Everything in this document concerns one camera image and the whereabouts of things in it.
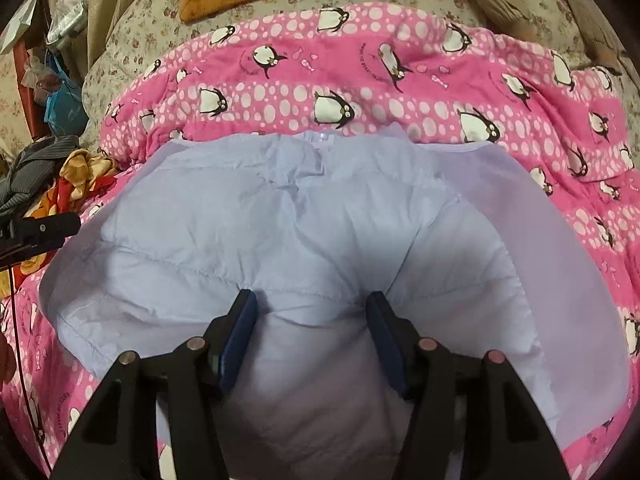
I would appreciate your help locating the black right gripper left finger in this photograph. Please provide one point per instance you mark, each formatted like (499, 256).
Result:
(115, 435)

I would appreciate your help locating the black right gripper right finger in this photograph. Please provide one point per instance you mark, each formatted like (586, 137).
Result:
(477, 406)

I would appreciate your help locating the lavender padded jacket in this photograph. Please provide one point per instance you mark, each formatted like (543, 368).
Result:
(460, 238)

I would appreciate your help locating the dark striped garment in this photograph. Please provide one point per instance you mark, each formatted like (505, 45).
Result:
(31, 170)

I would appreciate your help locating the orange red patterned cloth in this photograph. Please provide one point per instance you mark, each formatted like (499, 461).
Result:
(83, 177)

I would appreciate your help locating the blue plastic bag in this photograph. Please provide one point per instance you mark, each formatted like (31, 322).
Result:
(64, 113)

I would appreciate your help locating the white plastic bag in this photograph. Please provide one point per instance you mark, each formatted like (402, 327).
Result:
(69, 18)

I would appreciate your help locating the pink penguin blanket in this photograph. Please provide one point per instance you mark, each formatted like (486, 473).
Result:
(369, 69)

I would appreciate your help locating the floral beige bedsheet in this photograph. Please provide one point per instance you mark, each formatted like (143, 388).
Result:
(124, 36)

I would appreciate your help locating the beige garment on bed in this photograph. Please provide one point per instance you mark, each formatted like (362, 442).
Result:
(578, 26)

